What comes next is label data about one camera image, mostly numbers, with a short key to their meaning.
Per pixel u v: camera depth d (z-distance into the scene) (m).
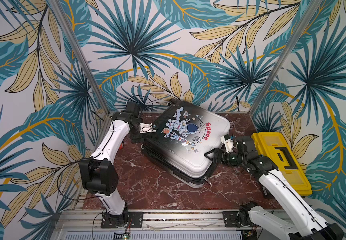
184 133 0.80
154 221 0.75
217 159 0.64
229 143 0.69
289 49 0.82
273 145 0.82
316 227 0.39
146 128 0.74
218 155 0.65
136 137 0.75
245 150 0.56
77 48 0.82
